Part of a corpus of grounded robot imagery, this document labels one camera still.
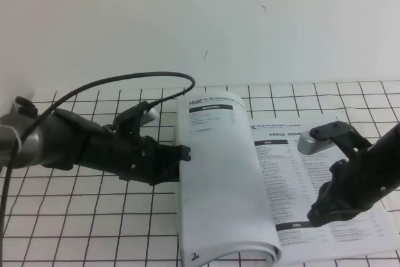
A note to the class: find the white HEEC catalogue book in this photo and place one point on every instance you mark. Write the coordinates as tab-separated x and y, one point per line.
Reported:
247	188

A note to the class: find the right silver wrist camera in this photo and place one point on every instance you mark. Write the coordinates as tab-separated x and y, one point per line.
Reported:
337	133

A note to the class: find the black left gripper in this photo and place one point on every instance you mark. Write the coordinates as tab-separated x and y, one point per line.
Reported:
131	157

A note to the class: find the white grid-pattern tablecloth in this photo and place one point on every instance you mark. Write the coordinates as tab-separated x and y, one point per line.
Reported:
83	217

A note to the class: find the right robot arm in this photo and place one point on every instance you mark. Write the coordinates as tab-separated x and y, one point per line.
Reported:
388	142

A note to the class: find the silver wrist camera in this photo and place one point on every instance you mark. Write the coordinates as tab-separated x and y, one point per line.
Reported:
130	120
337	133

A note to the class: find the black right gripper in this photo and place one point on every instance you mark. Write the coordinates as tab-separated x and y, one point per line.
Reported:
355	187

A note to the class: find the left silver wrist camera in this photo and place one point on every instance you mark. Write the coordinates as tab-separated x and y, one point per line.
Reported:
130	120

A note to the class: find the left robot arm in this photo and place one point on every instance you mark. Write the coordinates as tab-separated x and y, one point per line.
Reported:
64	139

